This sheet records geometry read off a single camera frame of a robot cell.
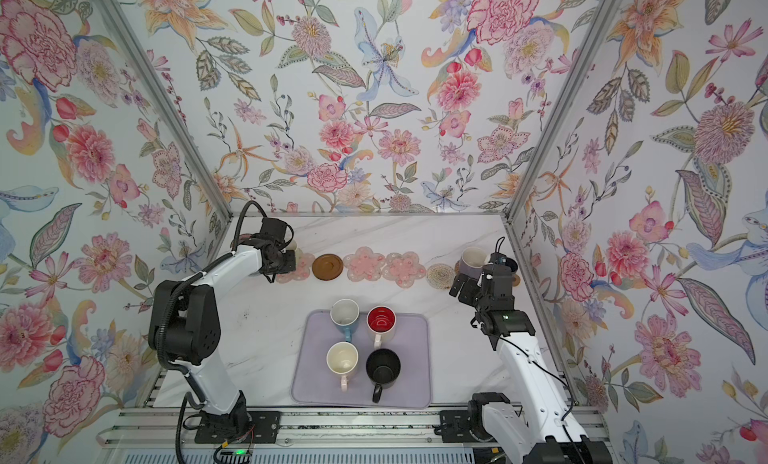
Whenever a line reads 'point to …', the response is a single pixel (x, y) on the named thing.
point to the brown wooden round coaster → (327, 267)
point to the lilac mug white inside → (472, 261)
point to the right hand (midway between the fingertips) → (470, 281)
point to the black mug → (383, 369)
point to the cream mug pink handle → (342, 358)
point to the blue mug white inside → (344, 315)
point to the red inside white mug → (380, 319)
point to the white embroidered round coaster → (440, 276)
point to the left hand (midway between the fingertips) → (291, 263)
